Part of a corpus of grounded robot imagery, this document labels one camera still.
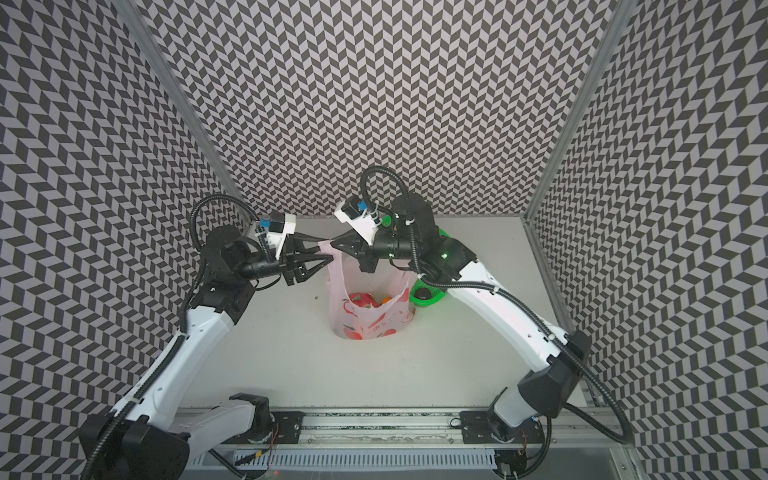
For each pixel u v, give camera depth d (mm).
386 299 892
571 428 754
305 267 594
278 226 541
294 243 605
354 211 501
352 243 544
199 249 507
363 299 880
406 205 495
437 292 960
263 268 575
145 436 365
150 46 758
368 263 559
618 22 671
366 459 693
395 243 534
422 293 937
